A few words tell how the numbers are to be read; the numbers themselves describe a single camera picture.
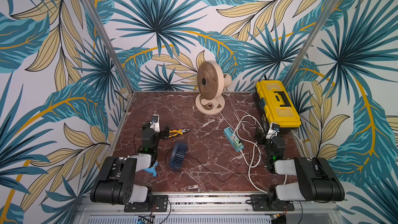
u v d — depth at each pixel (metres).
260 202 0.73
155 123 0.76
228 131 0.95
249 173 0.82
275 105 0.91
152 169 0.82
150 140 0.66
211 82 0.90
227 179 0.82
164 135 0.82
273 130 0.77
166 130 0.83
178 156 0.75
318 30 0.84
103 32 0.84
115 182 0.42
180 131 0.97
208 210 0.73
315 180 0.45
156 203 0.73
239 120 1.03
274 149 0.70
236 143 0.87
